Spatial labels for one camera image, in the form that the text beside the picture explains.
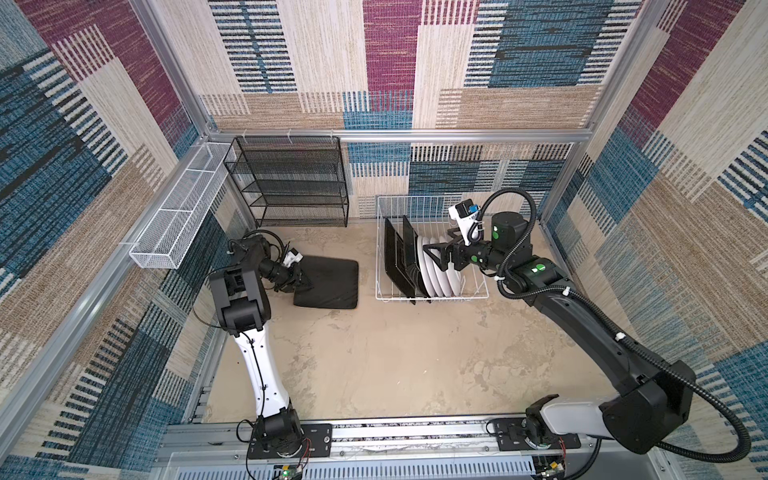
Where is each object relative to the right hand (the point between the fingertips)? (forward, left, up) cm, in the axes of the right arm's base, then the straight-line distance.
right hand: (438, 243), depth 74 cm
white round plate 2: (-1, -4, -18) cm, 19 cm away
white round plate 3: (+2, -7, -18) cm, 20 cm away
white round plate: (+1, 0, -16) cm, 16 cm away
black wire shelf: (+42, +46, -12) cm, 64 cm away
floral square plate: (+4, +10, -11) cm, 16 cm away
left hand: (+8, +39, -28) cm, 49 cm away
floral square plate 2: (+2, +6, -9) cm, 11 cm away
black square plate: (+10, +31, -30) cm, 44 cm away
